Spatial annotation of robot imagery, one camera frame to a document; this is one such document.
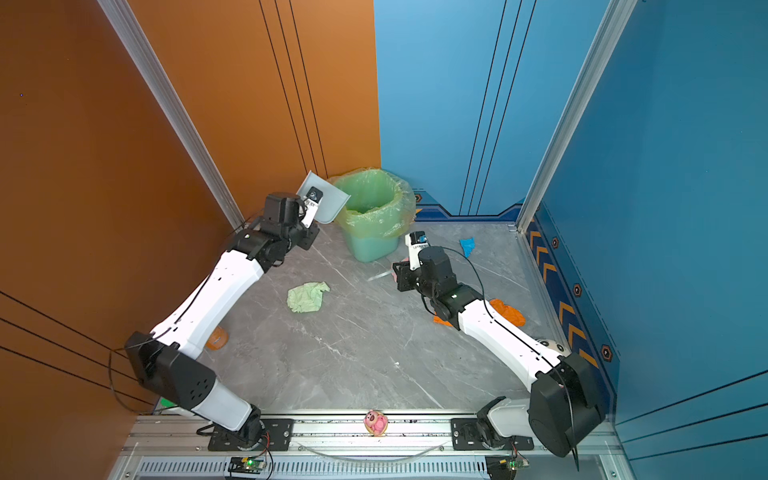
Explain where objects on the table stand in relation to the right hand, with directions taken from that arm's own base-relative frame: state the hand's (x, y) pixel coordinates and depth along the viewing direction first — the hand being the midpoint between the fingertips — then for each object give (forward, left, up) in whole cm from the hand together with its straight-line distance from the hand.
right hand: (393, 264), depth 80 cm
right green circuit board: (-43, -26, -24) cm, 55 cm away
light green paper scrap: (+2, +29, -19) cm, 35 cm away
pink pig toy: (-34, +5, -19) cm, 40 cm away
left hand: (+9, +24, +10) cm, 27 cm away
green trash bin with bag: (+18, +4, +4) cm, 19 cm away
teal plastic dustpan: (+14, +16, +12) cm, 25 cm away
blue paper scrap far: (+26, -28, -22) cm, 44 cm away
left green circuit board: (-42, +35, -23) cm, 60 cm away
